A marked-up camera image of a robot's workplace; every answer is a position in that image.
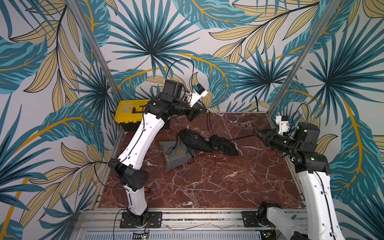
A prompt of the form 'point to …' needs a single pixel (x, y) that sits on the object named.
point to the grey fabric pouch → (175, 154)
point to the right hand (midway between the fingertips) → (254, 131)
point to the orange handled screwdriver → (146, 189)
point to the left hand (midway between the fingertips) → (204, 111)
